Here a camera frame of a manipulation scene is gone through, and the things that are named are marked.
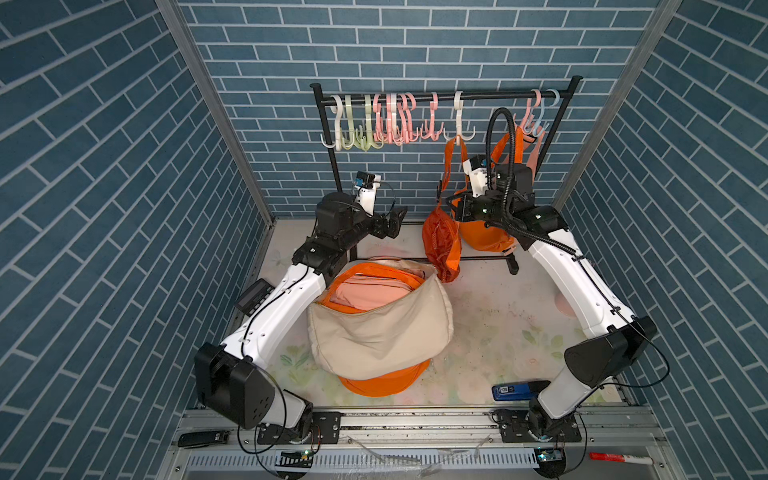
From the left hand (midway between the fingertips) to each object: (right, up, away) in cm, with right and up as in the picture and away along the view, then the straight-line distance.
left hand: (398, 204), depth 72 cm
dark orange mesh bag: (+15, -5, +30) cm, 33 cm away
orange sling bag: (-1, -46, +3) cm, 46 cm away
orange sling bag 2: (+28, -6, +36) cm, 47 cm away
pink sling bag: (-9, -23, +14) cm, 29 cm away
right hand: (+13, +1, +2) cm, 13 cm away
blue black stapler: (+32, -48, +5) cm, 58 cm away
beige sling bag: (-7, -34, -1) cm, 35 cm away
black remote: (-46, -55, -3) cm, 72 cm away
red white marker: (+55, -60, -2) cm, 82 cm away
